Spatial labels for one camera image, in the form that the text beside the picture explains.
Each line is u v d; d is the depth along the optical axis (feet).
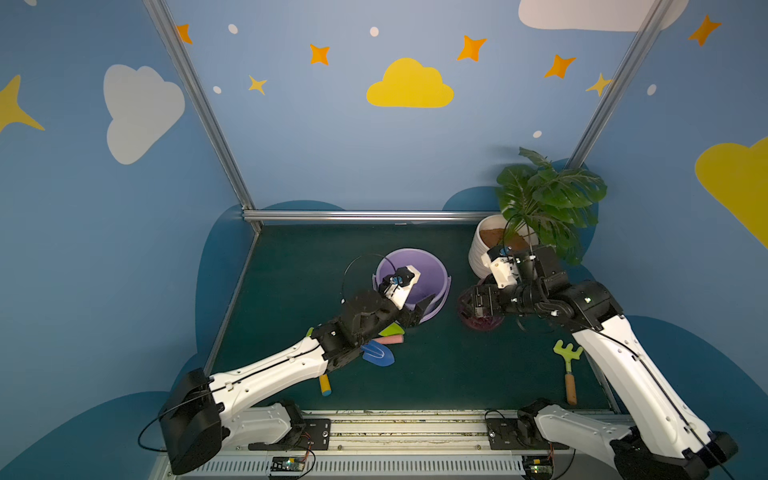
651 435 1.19
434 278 2.99
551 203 2.46
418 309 2.05
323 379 2.69
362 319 1.73
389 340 2.90
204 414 1.28
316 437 2.42
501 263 2.02
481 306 1.95
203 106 2.77
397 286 1.88
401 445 2.44
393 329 3.05
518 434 2.40
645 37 2.39
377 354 2.87
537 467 2.36
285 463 2.35
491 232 3.54
